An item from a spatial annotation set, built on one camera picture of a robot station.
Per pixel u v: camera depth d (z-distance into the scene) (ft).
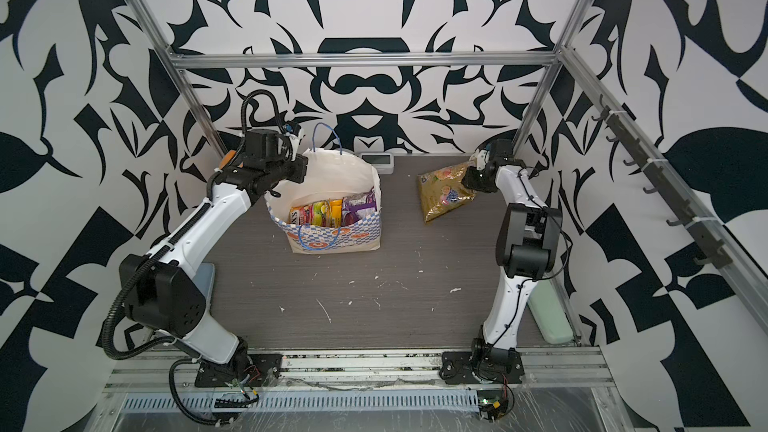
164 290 1.42
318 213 3.09
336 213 3.06
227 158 3.81
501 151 2.60
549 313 2.58
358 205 2.96
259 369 2.42
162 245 1.49
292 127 2.37
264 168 2.07
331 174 2.91
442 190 3.25
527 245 1.79
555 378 2.42
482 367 2.17
